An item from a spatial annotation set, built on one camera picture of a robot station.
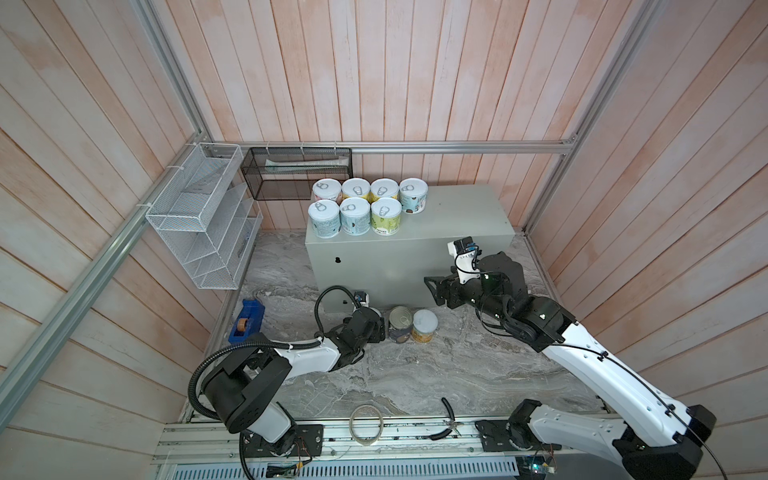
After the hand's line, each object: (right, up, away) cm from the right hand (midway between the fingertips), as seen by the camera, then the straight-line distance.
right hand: (437, 274), depth 70 cm
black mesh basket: (-46, +34, +34) cm, 66 cm away
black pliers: (+6, -40, +6) cm, 41 cm away
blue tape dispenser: (-53, -15, +18) cm, 58 cm away
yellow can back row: (0, -15, +16) cm, 22 cm away
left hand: (-16, -17, +21) cm, 31 cm away
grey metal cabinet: (-10, 0, +26) cm, 28 cm away
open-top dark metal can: (-8, -15, +13) cm, 22 cm away
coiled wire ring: (-18, -43, +5) cm, 47 cm away
